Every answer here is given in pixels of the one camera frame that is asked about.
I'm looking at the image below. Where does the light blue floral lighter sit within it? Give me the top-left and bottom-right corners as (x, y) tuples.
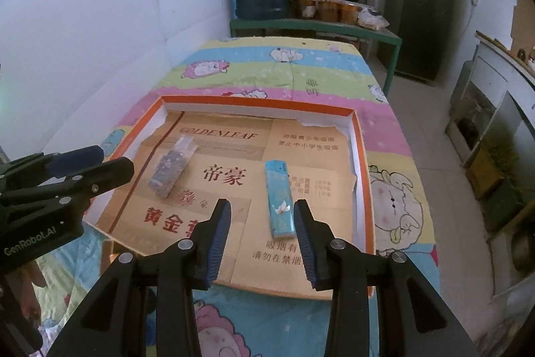
(265, 160), (296, 239)

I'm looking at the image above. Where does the clear floral lip gloss box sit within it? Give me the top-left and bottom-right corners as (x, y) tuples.
(148, 135), (198, 198)

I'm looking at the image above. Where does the white kitchen counter cabinet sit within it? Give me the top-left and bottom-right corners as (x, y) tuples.
(445, 32), (534, 295)

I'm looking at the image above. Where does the orange rimmed cardboard tray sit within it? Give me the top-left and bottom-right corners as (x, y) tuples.
(85, 96), (376, 299)

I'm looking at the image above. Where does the dark green refrigerator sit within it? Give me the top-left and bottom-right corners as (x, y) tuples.
(385, 0), (454, 82)

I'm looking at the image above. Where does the green metal table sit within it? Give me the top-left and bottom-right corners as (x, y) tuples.
(229, 18), (403, 96)

